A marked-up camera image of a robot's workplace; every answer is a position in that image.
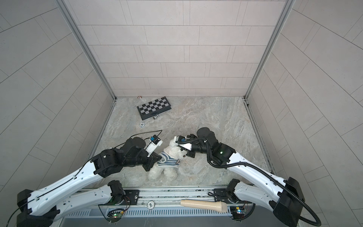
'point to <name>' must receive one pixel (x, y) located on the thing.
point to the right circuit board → (237, 212)
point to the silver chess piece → (155, 117)
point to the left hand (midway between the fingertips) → (164, 159)
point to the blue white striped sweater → (166, 161)
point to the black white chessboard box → (152, 108)
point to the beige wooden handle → (221, 206)
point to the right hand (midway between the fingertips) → (178, 144)
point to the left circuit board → (115, 215)
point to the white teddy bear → (169, 173)
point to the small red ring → (139, 97)
